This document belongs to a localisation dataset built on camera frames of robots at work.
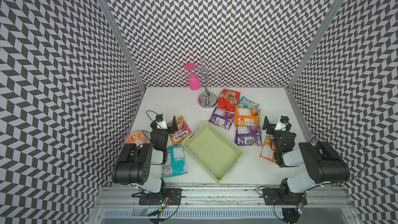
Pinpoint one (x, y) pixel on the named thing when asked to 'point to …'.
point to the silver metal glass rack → (208, 100)
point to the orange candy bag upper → (243, 117)
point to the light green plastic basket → (212, 151)
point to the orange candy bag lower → (267, 152)
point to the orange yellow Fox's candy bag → (183, 130)
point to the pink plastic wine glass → (194, 81)
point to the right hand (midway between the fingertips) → (273, 119)
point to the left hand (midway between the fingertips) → (166, 117)
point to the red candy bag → (228, 99)
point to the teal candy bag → (175, 163)
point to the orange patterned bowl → (136, 137)
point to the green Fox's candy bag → (245, 103)
